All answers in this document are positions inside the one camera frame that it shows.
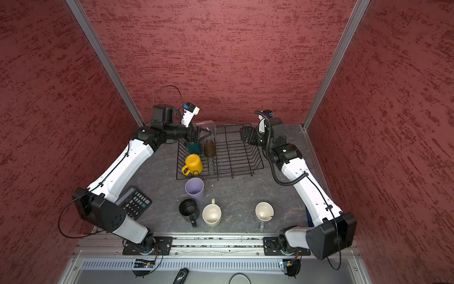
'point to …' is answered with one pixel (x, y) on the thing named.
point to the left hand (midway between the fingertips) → (204, 134)
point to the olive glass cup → (209, 149)
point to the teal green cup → (194, 148)
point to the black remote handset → (181, 276)
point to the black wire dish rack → (220, 152)
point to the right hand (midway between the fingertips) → (247, 134)
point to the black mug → (189, 211)
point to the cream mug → (211, 214)
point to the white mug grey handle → (265, 212)
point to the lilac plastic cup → (195, 187)
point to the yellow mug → (193, 163)
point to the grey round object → (239, 278)
